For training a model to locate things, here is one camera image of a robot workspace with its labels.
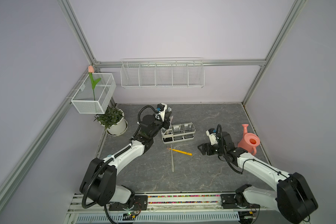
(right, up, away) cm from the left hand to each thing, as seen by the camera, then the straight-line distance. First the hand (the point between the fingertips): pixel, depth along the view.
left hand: (171, 112), depth 79 cm
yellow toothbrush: (+6, -26, +14) cm, 30 cm away
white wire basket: (-49, +7, -2) cm, 49 cm away
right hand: (+20, -20, +7) cm, 29 cm away
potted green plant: (-37, -6, +10) cm, 39 cm away
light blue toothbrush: (0, -4, -4) cm, 6 cm away
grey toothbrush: (+1, -34, +7) cm, 35 cm away
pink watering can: (+48, -18, +5) cm, 52 cm away
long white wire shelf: (-3, +29, +20) cm, 35 cm away
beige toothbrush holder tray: (+4, -14, +15) cm, 20 cm away
